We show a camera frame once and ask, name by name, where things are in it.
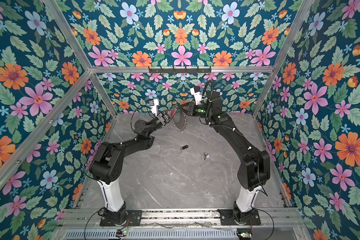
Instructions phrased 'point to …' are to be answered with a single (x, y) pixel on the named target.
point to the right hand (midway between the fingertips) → (180, 105)
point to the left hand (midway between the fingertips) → (177, 107)
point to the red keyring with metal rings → (180, 120)
